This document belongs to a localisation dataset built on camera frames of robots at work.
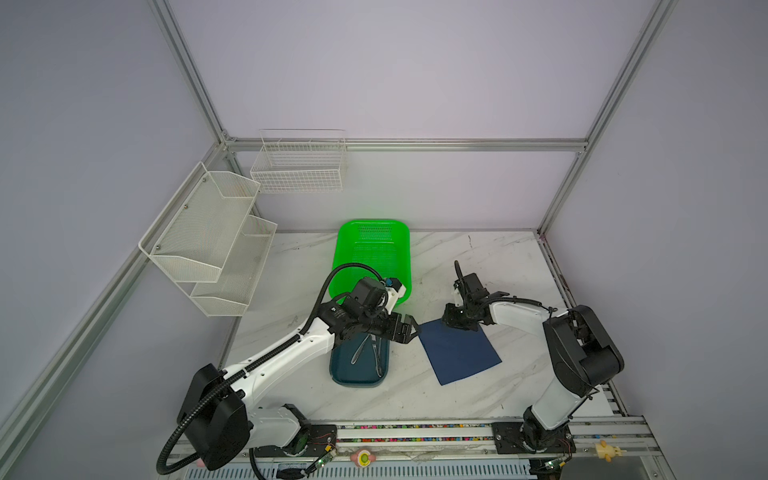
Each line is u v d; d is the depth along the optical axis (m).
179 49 0.73
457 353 0.88
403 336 0.66
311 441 0.72
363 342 0.90
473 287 0.77
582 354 0.47
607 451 0.68
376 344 0.89
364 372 0.84
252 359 0.45
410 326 0.68
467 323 0.82
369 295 0.60
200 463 0.41
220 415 0.39
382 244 1.15
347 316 0.58
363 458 0.67
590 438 0.76
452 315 0.86
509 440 0.73
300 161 0.96
